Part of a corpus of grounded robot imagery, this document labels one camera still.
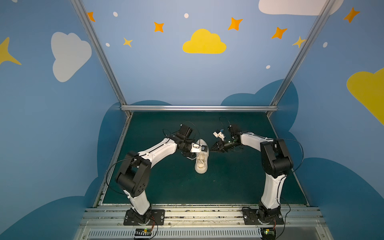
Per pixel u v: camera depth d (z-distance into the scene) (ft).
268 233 2.40
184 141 2.34
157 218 2.42
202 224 2.43
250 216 2.45
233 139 2.57
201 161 2.72
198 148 2.51
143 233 2.40
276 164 1.77
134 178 1.51
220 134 3.03
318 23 2.47
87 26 2.42
